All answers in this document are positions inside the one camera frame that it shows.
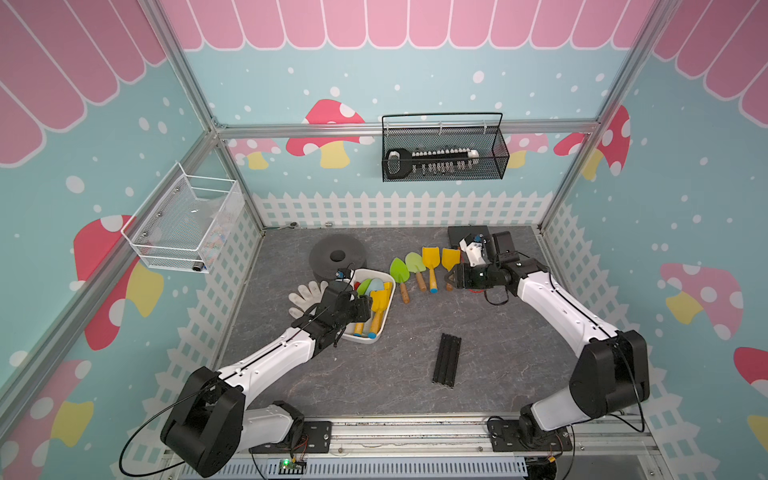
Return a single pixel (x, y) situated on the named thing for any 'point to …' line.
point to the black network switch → (457, 233)
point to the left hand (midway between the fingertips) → (365, 304)
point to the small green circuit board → (287, 467)
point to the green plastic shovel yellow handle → (362, 288)
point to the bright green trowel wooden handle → (400, 274)
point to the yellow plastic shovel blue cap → (431, 258)
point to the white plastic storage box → (358, 332)
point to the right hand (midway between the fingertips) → (452, 277)
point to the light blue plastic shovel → (377, 284)
